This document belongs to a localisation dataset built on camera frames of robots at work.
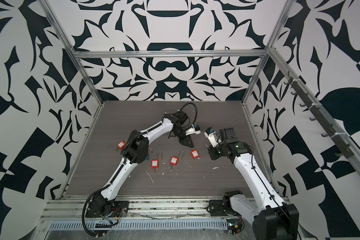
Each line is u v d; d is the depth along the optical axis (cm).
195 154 91
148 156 69
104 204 64
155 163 88
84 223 69
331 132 50
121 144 96
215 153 70
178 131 87
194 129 88
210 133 71
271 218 38
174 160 89
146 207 76
